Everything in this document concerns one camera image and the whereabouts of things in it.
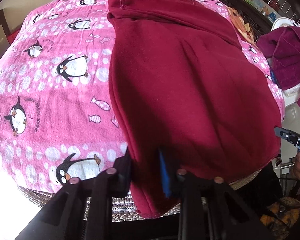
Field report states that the woven bed mat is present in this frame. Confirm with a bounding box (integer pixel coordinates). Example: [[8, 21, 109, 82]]
[[17, 170, 261, 222]]

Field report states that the dark red fleece shirt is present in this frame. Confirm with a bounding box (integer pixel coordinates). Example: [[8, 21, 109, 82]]
[[108, 0, 282, 217]]

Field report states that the dark carved wooden headboard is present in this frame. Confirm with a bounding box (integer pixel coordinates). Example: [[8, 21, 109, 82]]
[[219, 0, 273, 41]]

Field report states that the orange cartoon blanket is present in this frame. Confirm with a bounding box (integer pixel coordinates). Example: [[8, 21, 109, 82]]
[[227, 7, 255, 45]]

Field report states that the pink penguin print quilt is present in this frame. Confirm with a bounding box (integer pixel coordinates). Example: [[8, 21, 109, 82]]
[[0, 0, 284, 193]]

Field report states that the red gift bag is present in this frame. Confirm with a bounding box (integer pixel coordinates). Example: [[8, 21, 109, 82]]
[[7, 29, 20, 45]]

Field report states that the purple fleece garment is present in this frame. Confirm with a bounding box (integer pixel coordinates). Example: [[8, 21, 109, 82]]
[[257, 25, 300, 107]]

